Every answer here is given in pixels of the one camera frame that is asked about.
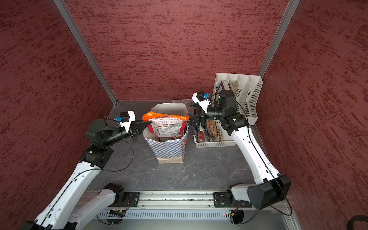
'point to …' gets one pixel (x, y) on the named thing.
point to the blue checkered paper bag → (168, 150)
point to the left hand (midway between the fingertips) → (149, 123)
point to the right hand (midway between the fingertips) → (185, 114)
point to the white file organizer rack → (247, 89)
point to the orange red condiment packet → (166, 125)
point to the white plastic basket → (227, 141)
